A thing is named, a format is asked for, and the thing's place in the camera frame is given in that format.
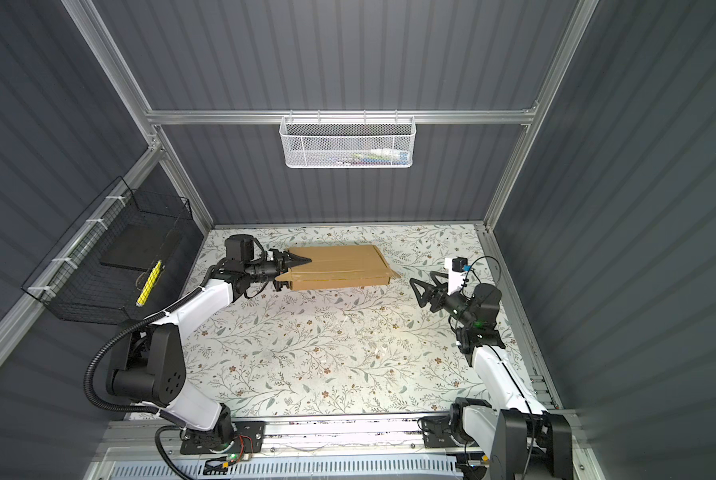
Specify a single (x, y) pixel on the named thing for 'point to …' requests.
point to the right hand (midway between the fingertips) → (426, 281)
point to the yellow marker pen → (149, 283)
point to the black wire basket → (72, 286)
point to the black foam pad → (138, 246)
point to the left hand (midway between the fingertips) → (312, 264)
